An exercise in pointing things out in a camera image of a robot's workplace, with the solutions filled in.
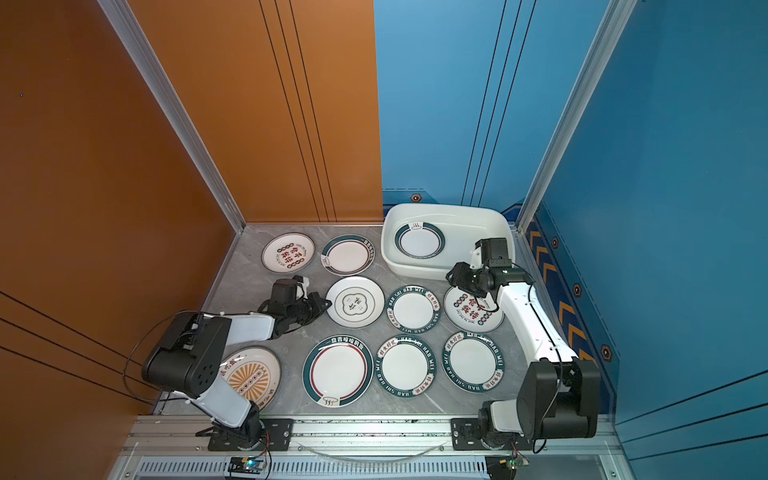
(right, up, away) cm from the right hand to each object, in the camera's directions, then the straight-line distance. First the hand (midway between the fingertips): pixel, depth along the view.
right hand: (451, 277), depth 85 cm
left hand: (-36, -8, +10) cm, 38 cm away
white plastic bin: (+11, +18, +31) cm, 37 cm away
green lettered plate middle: (-10, -12, +14) cm, 20 cm away
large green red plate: (-32, -26, -1) cm, 42 cm away
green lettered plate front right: (+7, -24, 0) cm, 25 cm away
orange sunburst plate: (-56, -26, -2) cm, 61 cm away
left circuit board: (-52, -44, -14) cm, 69 cm away
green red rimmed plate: (-7, +12, +29) cm, 32 cm away
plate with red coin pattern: (-56, +7, +27) cm, 63 cm away
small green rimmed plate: (-34, +6, +24) cm, 42 cm away
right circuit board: (+12, -42, -15) cm, 46 cm away
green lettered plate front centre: (-13, -25, -1) cm, 28 cm away
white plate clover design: (-29, -9, +12) cm, 32 cm away
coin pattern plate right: (+5, -11, +10) cm, 16 cm away
